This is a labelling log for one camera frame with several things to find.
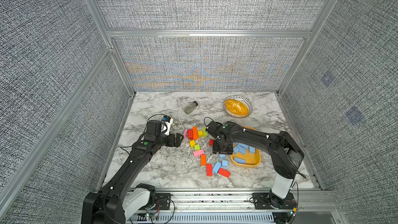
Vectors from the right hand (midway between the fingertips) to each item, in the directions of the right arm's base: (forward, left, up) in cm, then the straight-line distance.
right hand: (217, 149), depth 86 cm
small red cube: (+5, +3, -1) cm, 6 cm away
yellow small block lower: (+5, +14, -3) cm, 16 cm away
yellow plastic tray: (-2, -16, -5) cm, 17 cm away
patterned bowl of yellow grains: (+29, -16, +1) cm, 33 cm away
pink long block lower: (-1, +11, -3) cm, 11 cm away
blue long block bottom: (-8, +1, -4) cm, 9 cm away
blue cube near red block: (-7, -4, -3) cm, 8 cm away
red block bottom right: (-11, -3, -4) cm, 12 cm away
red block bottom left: (-9, +5, -4) cm, 11 cm away
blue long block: (-10, -7, +27) cm, 29 cm away
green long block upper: (+2, +7, +15) cm, 17 cm away
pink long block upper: (+11, +19, -3) cm, 22 cm away
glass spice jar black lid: (+31, +16, -2) cm, 35 cm away
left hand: (+5, +22, +8) cm, 24 cm away
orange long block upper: (+12, +13, -3) cm, 18 cm away
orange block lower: (-4, +8, -5) cm, 10 cm away
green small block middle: (+3, +11, -3) cm, 12 cm away
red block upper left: (+11, +16, -3) cm, 19 cm away
